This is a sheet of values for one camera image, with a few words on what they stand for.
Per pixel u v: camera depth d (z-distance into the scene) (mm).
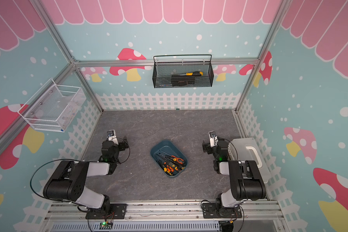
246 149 831
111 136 797
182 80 874
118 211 743
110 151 713
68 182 459
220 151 712
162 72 988
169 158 915
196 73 914
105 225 728
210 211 742
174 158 895
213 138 793
